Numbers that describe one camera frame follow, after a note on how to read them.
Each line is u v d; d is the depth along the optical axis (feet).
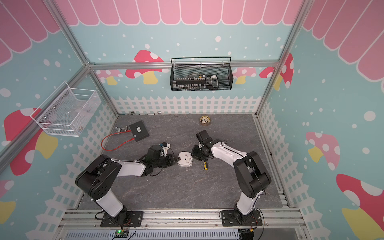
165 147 2.86
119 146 3.37
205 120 3.79
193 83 2.93
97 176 1.62
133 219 2.44
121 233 2.39
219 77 3.04
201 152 2.55
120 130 3.58
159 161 2.61
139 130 3.56
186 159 3.01
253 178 1.53
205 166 2.99
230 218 2.42
